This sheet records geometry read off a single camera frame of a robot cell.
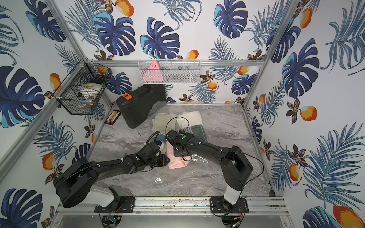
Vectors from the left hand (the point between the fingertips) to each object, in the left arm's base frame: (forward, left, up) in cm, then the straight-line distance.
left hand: (170, 158), depth 85 cm
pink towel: (-1, -4, -2) cm, 4 cm away
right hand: (+4, -6, +2) cm, 8 cm away
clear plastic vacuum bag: (+33, -39, -6) cm, 51 cm away
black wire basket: (+24, +50, +31) cm, 63 cm away
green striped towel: (+25, -17, -5) cm, 30 cm away
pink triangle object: (+43, +14, +30) cm, 54 cm away
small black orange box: (+32, +49, -4) cm, 59 cm away
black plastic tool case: (+29, +25, +13) cm, 40 cm away
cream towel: (+30, +9, -3) cm, 31 cm away
